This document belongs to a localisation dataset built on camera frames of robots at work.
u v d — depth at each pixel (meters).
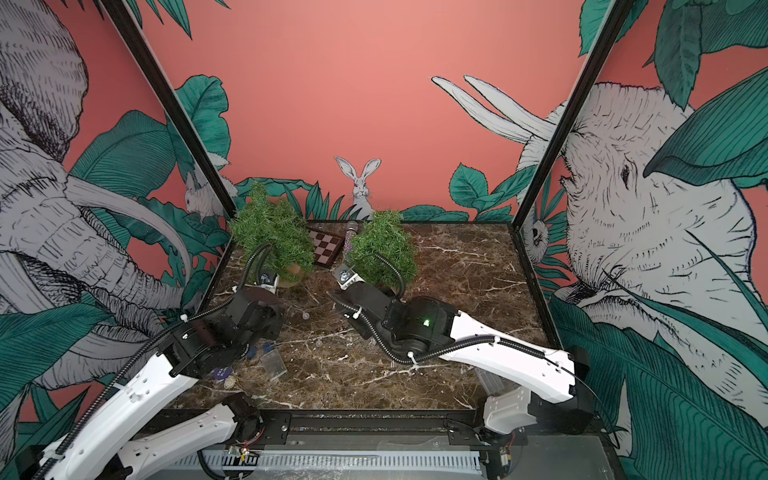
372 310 0.41
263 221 0.79
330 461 0.70
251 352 0.52
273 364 0.84
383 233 0.71
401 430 0.75
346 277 0.52
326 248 1.10
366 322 0.41
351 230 1.15
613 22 0.70
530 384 0.40
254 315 0.51
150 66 0.78
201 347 0.44
